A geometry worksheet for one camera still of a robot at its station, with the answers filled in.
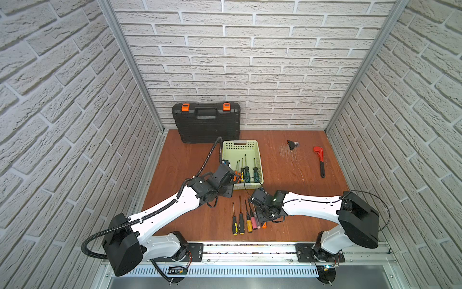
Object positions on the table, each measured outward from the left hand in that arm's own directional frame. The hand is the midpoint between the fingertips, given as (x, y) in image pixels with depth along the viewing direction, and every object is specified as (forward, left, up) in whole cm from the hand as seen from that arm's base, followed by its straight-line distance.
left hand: (232, 183), depth 79 cm
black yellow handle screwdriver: (+10, -5, -11) cm, 16 cm away
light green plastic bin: (+27, -5, -13) cm, 30 cm away
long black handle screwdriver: (-12, -4, -13) cm, 18 cm away
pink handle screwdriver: (-12, -10, -12) cm, 20 cm away
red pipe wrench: (+27, -54, -11) cm, 61 cm away
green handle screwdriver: (+10, -13, -11) cm, 20 cm away
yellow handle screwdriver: (-15, -8, -12) cm, 21 cm away
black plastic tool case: (+35, +16, +5) cm, 39 cm away
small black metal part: (+33, -37, -12) cm, 51 cm away
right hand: (-10, -15, -14) cm, 23 cm away
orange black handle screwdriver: (+14, -2, -12) cm, 19 cm away
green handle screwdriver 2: (+12, -8, -11) cm, 18 cm away
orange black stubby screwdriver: (-15, -15, -12) cm, 24 cm away
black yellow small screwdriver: (-14, -1, -12) cm, 18 cm away
